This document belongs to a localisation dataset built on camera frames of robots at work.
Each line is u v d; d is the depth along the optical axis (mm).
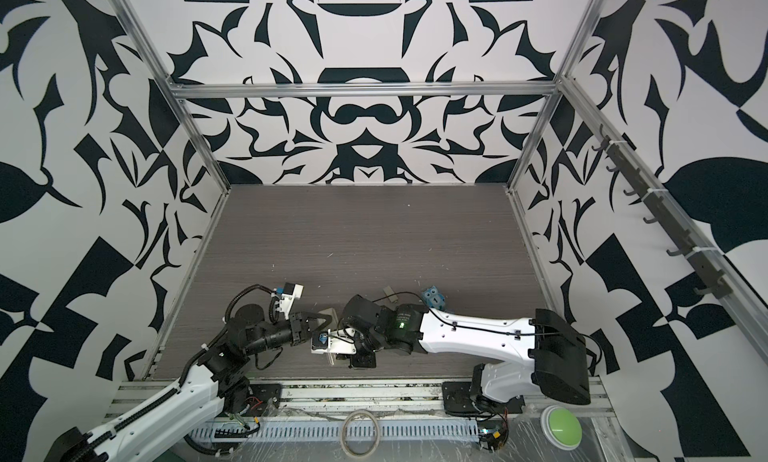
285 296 740
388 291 932
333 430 712
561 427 691
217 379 577
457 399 741
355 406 743
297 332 672
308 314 715
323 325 736
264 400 727
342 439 684
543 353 415
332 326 743
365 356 634
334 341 596
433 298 898
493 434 704
